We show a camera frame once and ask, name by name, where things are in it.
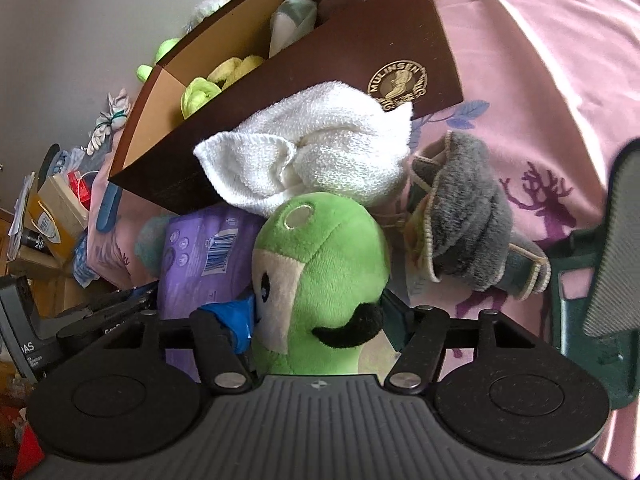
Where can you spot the black curved object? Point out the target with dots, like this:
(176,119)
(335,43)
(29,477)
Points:
(48,160)

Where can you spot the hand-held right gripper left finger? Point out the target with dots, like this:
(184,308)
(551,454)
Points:
(237,320)

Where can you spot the brown cardboard box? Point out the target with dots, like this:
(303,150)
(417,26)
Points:
(350,60)

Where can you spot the clear plastic bag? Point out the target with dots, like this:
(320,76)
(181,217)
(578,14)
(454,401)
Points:
(75,160)

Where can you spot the white towel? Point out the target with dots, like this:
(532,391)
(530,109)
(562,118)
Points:
(325,150)

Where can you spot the blue oblong case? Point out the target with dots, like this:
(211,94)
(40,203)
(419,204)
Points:
(106,215)

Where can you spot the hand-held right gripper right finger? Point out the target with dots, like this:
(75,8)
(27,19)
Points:
(397,320)

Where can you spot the lime green plush toy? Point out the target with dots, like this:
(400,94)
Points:
(167,49)

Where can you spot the red small packet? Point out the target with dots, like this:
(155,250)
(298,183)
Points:
(80,190)

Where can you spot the pink printed bedsheet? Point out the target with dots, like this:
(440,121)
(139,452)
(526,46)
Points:
(525,85)

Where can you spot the green folding phone stand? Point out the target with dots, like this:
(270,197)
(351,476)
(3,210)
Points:
(615,260)

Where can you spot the yellow paper bag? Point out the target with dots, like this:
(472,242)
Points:
(55,220)

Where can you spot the white green pompom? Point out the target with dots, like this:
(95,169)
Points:
(207,10)

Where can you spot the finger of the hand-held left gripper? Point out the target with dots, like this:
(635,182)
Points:
(135,296)

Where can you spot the purple tissue packet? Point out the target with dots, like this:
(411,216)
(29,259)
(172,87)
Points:
(200,260)

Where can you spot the grey fleece cloth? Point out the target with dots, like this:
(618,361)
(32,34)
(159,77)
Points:
(470,210)

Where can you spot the teal plush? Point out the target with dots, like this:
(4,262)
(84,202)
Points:
(150,245)

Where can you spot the blue patterned packet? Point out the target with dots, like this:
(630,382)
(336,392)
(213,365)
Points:
(85,260)

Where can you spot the green mustache plush toy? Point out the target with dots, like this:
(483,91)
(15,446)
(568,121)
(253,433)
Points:
(325,260)

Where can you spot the white tied glove pair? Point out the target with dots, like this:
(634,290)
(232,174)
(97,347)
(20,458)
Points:
(107,125)

